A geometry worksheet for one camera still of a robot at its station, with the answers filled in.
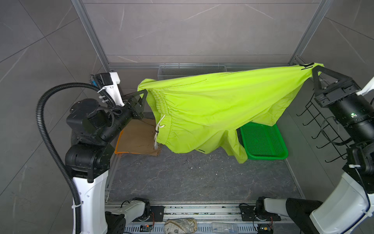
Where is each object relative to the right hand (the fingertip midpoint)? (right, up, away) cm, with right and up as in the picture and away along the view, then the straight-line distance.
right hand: (308, 68), depth 37 cm
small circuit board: (-53, -66, +34) cm, 91 cm away
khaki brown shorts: (-67, -24, +65) cm, 97 cm away
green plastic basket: (+21, -27, +65) cm, 73 cm away
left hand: (-45, -2, +10) cm, 46 cm away
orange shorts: (-80, -27, +61) cm, 105 cm away
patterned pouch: (-33, -62, +31) cm, 77 cm away
